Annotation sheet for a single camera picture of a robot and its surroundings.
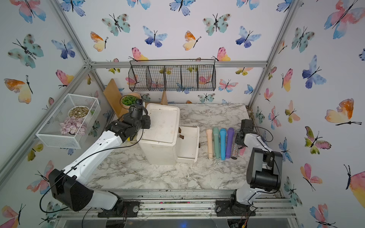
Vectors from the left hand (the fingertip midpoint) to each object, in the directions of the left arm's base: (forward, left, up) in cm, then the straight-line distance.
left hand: (147, 117), depth 80 cm
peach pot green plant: (+21, +19, -6) cm, 29 cm away
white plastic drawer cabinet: (-17, -8, -1) cm, 19 cm away
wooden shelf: (+24, +28, -4) cm, 37 cm away
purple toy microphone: (0, -51, -23) cm, 57 cm away
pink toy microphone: (-13, -55, -19) cm, 59 cm away
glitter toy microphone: (-10, -52, -22) cm, 58 cm away
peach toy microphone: (+1, -37, -23) cm, 44 cm away
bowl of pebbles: (-3, +31, +9) cm, 32 cm away
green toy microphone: (+2, -42, -24) cm, 49 cm away
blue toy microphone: (+3, -47, -23) cm, 53 cm away
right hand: (-4, -60, -19) cm, 63 cm away
